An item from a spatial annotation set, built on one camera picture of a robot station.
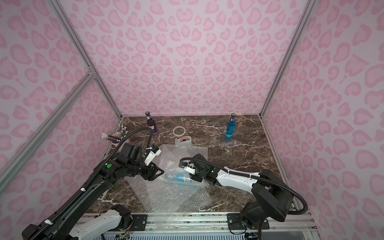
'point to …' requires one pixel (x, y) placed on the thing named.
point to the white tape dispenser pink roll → (184, 141)
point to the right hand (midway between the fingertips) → (193, 167)
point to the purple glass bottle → (151, 123)
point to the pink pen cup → (116, 141)
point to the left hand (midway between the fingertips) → (159, 168)
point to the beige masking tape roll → (181, 127)
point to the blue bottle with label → (183, 177)
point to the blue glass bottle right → (231, 126)
